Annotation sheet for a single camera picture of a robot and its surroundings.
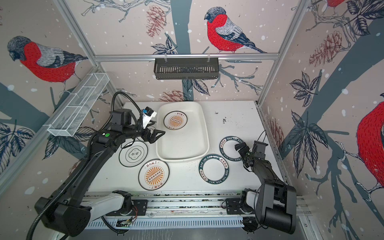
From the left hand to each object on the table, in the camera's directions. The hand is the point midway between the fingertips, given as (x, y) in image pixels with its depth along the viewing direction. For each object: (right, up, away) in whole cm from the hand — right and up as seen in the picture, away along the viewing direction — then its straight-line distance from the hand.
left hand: (157, 126), depth 72 cm
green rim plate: (+29, -26, +14) cm, 42 cm away
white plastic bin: (+15, -13, +23) cm, 31 cm away
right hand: (+45, -16, +17) cm, 51 cm away
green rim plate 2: (+40, -17, +24) cm, 49 cm away
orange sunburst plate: (-5, -28, +12) cm, 31 cm away
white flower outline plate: (-20, -20, +21) cm, 35 cm away
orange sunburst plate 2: (+4, +2, +38) cm, 38 cm away
